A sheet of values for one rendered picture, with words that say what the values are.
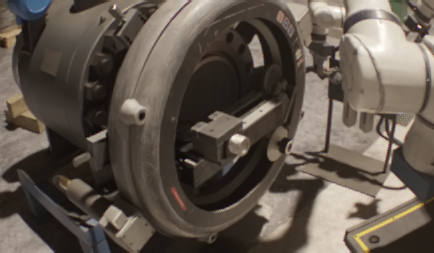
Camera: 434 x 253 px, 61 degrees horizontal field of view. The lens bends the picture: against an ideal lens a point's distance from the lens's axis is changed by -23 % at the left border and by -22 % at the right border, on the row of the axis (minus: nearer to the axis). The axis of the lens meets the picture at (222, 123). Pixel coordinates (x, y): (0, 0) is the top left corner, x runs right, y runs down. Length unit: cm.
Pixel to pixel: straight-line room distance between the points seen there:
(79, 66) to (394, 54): 87
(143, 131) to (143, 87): 9
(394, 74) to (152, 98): 50
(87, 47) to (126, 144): 40
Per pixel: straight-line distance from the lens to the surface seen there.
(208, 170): 111
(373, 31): 84
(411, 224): 134
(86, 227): 143
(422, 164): 93
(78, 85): 126
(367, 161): 218
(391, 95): 81
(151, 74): 94
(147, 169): 98
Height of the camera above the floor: 116
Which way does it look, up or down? 28 degrees down
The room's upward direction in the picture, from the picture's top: 1 degrees counter-clockwise
